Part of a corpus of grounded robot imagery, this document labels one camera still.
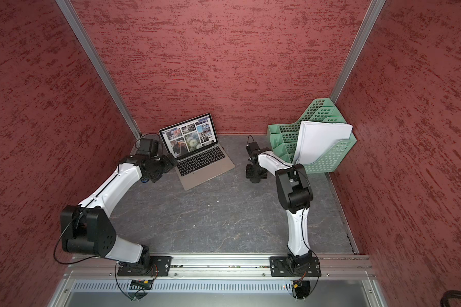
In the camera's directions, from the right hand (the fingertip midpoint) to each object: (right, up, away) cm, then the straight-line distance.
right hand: (254, 178), depth 100 cm
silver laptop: (-34, +19, +7) cm, 40 cm away
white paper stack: (+29, +22, -10) cm, 37 cm away
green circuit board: (-47, -38, -27) cm, 66 cm away
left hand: (-40, +5, -13) cm, 43 cm away
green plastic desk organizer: (+19, +22, +11) cm, 31 cm away
